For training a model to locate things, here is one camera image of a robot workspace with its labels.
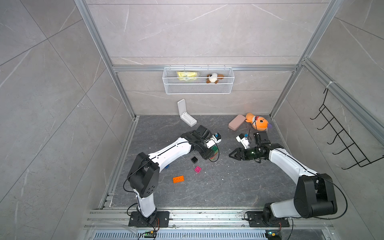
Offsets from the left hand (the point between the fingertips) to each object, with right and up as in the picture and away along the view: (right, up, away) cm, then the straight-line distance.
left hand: (211, 149), depth 86 cm
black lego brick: (-10, -8, +7) cm, 15 cm away
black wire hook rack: (+58, +4, -22) cm, 62 cm away
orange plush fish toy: (+36, +16, +19) cm, 43 cm away
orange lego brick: (-19, -18, 0) cm, 26 cm away
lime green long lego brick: (+4, -3, +7) cm, 9 cm away
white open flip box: (-18, +21, +29) cm, 40 cm away
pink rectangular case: (+23, +16, +30) cm, 41 cm away
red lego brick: (+2, -7, +7) cm, 10 cm away
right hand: (+13, -4, -1) cm, 14 cm away
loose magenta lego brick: (-8, -13, +4) cm, 16 cm away
